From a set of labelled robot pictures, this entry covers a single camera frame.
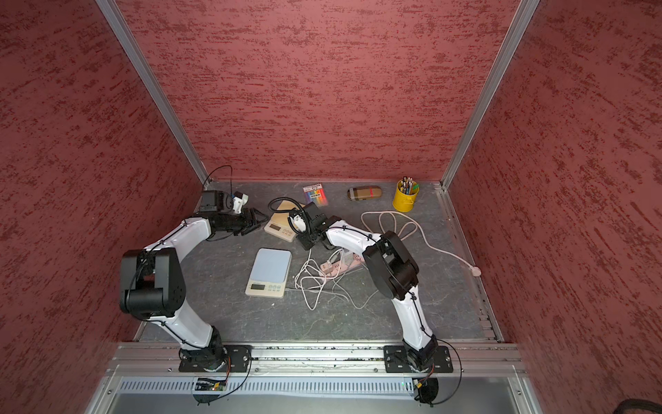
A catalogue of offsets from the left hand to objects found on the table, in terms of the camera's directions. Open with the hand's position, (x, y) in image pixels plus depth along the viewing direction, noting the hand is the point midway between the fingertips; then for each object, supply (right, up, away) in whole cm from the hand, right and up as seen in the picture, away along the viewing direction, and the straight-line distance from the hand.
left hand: (264, 224), depth 91 cm
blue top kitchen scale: (+2, -18, -1) cm, 18 cm away
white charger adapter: (+30, -11, -4) cm, 32 cm away
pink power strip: (+28, -15, +1) cm, 32 cm away
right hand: (+14, -7, +5) cm, 17 cm away
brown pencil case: (+39, +13, +24) cm, 47 cm away
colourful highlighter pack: (+16, +12, +25) cm, 32 cm away
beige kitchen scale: (+2, -1, +13) cm, 13 cm away
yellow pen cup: (+54, +12, +10) cm, 56 cm away
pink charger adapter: (+23, -14, -5) cm, 28 cm away
